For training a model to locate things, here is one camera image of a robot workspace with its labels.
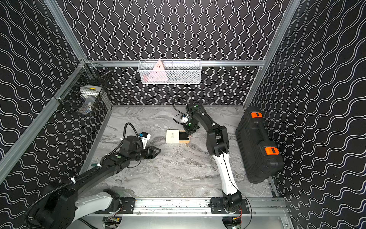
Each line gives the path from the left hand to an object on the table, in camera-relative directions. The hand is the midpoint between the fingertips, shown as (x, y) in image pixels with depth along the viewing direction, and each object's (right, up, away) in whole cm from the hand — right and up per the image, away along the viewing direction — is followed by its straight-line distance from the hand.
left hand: (158, 149), depth 81 cm
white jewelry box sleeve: (+7, +5, +16) cm, 19 cm away
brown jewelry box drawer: (+14, +5, +18) cm, 24 cm away
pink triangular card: (-2, +45, +9) cm, 45 cm away
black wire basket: (-48, +48, +19) cm, 70 cm away
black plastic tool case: (+51, 0, -15) cm, 53 cm away
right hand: (+18, +7, +20) cm, 28 cm away
